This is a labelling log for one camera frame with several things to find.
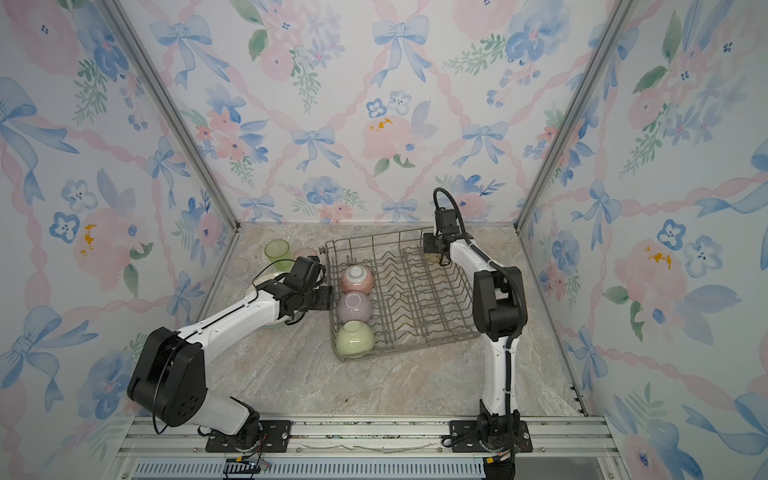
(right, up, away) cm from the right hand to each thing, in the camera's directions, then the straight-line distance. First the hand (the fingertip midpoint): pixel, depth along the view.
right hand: (437, 238), depth 105 cm
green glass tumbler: (-56, -4, +1) cm, 56 cm away
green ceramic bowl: (-26, -29, -22) cm, 45 cm away
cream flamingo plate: (-57, -14, -4) cm, 59 cm away
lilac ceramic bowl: (-28, -21, -15) cm, 38 cm away
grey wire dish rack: (-16, -20, -5) cm, 26 cm away
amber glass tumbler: (-2, -7, -1) cm, 7 cm away
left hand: (-36, -18, -16) cm, 43 cm away
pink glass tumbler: (-45, -5, -7) cm, 45 cm away
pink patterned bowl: (-27, -14, -7) cm, 31 cm away
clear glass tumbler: (-70, -12, -2) cm, 71 cm away
